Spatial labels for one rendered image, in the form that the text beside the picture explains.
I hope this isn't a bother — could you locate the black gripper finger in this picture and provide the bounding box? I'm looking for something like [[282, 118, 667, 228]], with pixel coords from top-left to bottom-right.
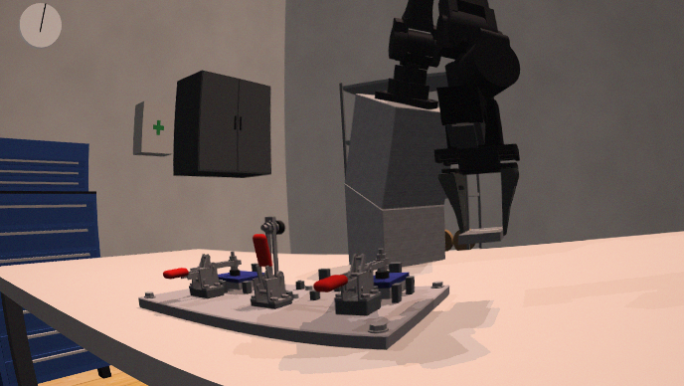
[[438, 173, 467, 234], [501, 168, 519, 236]]

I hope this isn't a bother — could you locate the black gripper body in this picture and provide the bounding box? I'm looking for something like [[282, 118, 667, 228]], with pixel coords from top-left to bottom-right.
[[434, 144, 520, 175]]

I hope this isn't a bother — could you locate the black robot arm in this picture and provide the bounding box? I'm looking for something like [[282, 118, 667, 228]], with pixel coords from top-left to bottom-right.
[[375, 0, 520, 149]]

